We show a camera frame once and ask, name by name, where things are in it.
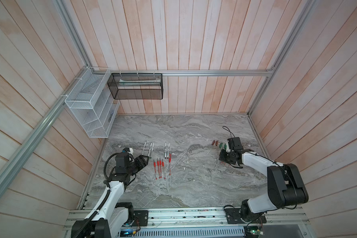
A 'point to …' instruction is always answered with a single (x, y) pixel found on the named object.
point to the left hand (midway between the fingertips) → (146, 160)
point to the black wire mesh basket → (136, 86)
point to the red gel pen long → (163, 167)
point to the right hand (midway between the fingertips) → (220, 155)
